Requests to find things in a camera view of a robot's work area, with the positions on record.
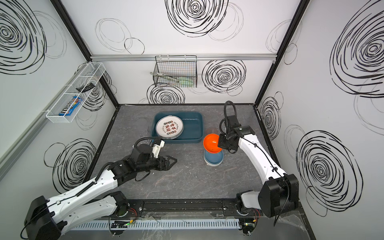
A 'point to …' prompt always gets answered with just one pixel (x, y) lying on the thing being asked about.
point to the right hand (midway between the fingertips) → (219, 144)
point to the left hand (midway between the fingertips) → (173, 161)
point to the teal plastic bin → (193, 124)
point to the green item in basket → (186, 81)
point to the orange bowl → (210, 143)
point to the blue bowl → (213, 158)
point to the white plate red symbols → (169, 127)
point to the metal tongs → (175, 79)
